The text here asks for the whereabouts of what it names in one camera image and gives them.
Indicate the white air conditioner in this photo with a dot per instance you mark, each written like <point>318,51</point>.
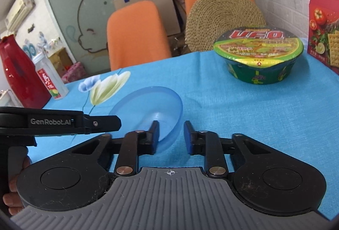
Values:
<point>20,9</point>

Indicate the frosted glass panel cat drawing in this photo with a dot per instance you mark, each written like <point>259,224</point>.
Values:
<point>66,7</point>

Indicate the blue floral tablecloth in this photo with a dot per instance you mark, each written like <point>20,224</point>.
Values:
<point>238,113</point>

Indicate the clear juice bottle red label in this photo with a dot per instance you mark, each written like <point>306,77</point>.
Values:
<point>50,79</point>

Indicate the red cracker box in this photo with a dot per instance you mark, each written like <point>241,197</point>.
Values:
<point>323,34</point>

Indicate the person's left hand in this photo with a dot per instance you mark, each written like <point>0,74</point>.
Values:
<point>13,199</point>

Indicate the cardboard box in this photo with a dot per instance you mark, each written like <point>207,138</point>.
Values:
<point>59,60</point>

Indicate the woven straw cushion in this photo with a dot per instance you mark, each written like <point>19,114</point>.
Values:
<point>222,15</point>

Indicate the red thermos jug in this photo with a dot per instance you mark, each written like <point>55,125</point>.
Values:
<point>21,76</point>

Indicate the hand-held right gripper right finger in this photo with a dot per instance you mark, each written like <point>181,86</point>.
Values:
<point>188,137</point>

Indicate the pink printed bundle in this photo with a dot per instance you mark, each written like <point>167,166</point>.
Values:
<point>74,72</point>

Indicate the green instant noodle bowl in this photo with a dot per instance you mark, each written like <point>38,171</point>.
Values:
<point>259,68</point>

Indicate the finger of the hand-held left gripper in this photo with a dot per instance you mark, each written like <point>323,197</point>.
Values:
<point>106,122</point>

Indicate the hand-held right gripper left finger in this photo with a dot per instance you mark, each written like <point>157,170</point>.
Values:
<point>156,136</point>

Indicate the blue plastic bowl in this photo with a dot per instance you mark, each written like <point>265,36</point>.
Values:
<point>148,105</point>

